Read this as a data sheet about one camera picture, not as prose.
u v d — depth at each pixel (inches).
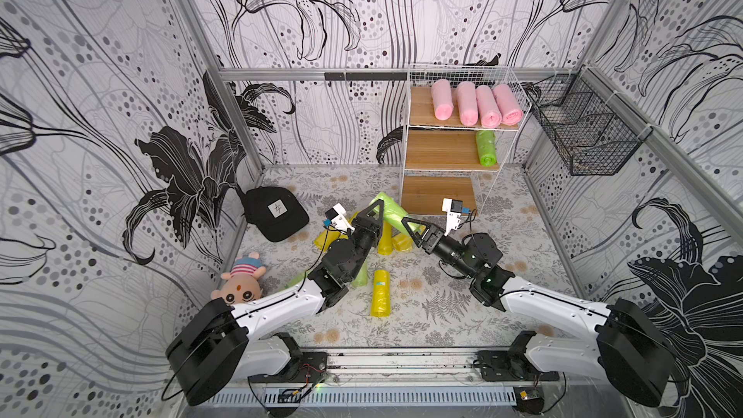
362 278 33.8
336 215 27.1
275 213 38.7
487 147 33.2
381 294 32.3
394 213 27.1
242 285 31.5
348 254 22.1
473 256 22.3
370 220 26.1
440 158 34.7
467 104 28.8
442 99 28.9
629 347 15.9
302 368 28.4
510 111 28.2
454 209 26.0
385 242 36.8
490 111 27.7
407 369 29.1
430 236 24.6
